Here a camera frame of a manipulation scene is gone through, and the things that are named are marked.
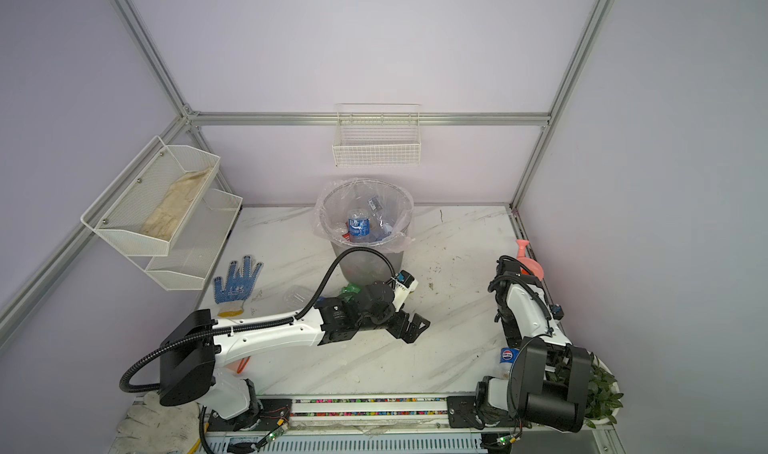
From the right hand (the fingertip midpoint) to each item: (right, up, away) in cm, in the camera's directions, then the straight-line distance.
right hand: (512, 325), depth 83 cm
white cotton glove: (-92, -22, -11) cm, 95 cm away
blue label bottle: (-44, +28, +2) cm, 52 cm away
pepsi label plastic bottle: (-3, -7, -5) cm, 9 cm away
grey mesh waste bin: (-42, +15, +8) cm, 45 cm away
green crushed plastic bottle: (-46, +11, -6) cm, 47 cm away
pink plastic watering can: (+7, +17, +3) cm, 18 cm away
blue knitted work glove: (-85, +8, +14) cm, 86 cm away
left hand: (-28, +5, -8) cm, 30 cm away
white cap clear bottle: (-38, +28, +6) cm, 47 cm away
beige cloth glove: (-94, +30, -7) cm, 99 cm away
